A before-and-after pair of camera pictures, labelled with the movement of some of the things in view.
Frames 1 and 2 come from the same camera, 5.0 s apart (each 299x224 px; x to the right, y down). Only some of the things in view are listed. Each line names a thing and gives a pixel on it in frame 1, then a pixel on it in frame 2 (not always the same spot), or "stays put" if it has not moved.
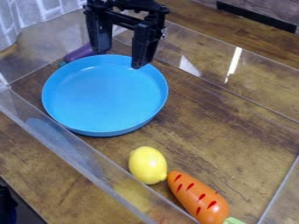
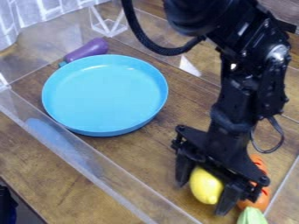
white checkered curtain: x=20 y=13 stays put
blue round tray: x=99 y=96 stays put
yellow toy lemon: x=147 y=165 -> x=204 y=186
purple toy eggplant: x=82 y=52 stays put
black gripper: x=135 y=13 -> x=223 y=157
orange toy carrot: x=204 y=204 -> x=263 y=199
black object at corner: x=8 y=206 stays put
